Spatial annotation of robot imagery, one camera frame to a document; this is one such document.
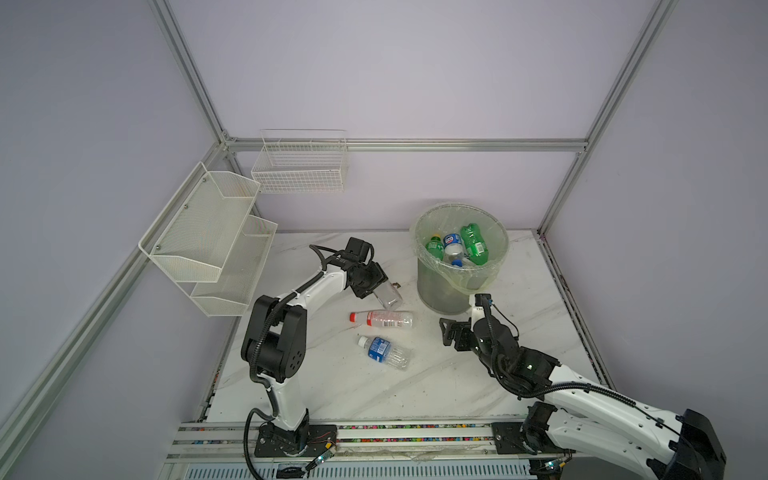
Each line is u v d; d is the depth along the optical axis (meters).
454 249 0.91
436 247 0.90
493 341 0.55
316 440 0.74
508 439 0.73
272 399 0.55
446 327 0.73
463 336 0.69
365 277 0.80
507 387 0.57
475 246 0.88
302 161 0.95
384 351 0.84
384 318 0.90
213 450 0.73
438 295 0.95
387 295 0.92
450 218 0.93
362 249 0.76
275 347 0.48
